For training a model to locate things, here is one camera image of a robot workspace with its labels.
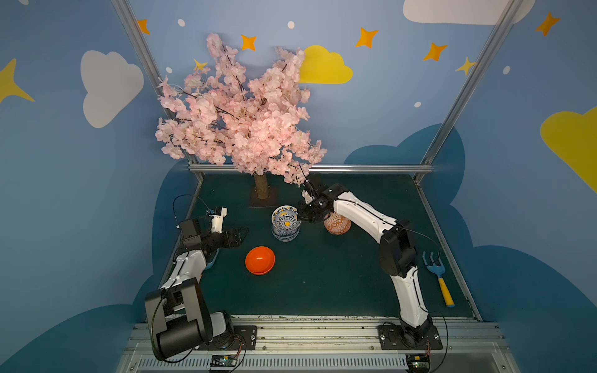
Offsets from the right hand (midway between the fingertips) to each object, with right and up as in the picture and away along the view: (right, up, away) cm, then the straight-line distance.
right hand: (298, 216), depth 91 cm
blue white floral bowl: (-5, -3, +2) cm, 6 cm away
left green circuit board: (-23, -44, -20) cm, 54 cm away
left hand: (-23, -4, -4) cm, 24 cm away
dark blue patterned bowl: (-4, -10, +2) cm, 11 cm away
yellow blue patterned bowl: (-5, +2, +2) cm, 6 cm away
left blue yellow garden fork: (-34, -19, -1) cm, 39 cm away
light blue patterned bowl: (-5, -9, +1) cm, 10 cm away
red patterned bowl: (+17, -4, +10) cm, 20 cm away
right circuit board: (+38, -45, -19) cm, 62 cm away
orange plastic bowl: (-15, -17, -3) cm, 23 cm away
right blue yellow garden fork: (+56, -21, -1) cm, 60 cm away
